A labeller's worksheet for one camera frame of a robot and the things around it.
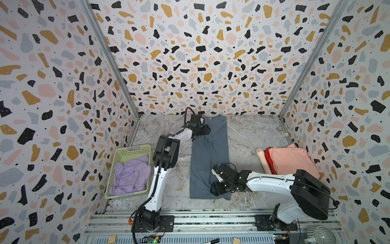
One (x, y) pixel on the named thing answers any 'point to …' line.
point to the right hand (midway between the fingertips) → (211, 188)
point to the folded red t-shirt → (269, 161)
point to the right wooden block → (236, 241)
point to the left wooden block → (112, 239)
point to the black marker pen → (213, 241)
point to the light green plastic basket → (122, 154)
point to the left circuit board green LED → (151, 239)
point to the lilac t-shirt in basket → (131, 176)
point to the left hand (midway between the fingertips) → (209, 127)
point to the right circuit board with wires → (282, 236)
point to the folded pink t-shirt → (288, 159)
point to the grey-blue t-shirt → (206, 151)
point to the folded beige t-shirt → (265, 163)
